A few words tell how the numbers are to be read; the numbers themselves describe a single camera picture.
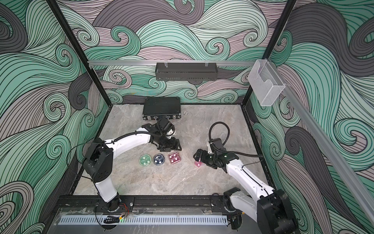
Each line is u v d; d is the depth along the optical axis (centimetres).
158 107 120
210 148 69
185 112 114
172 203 75
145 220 70
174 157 90
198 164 87
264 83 78
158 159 88
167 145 75
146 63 196
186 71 96
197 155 75
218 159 63
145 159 89
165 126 71
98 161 46
